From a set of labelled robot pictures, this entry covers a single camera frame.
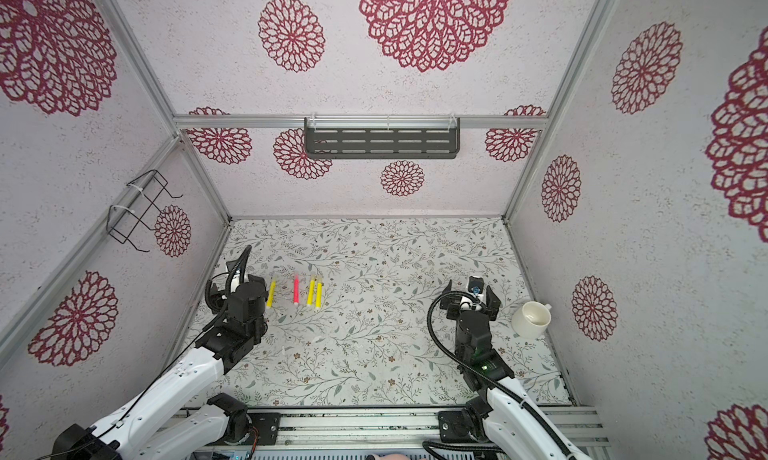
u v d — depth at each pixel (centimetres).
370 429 76
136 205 78
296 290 100
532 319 89
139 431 42
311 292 99
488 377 56
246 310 59
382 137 97
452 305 70
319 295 98
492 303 70
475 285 65
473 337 58
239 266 65
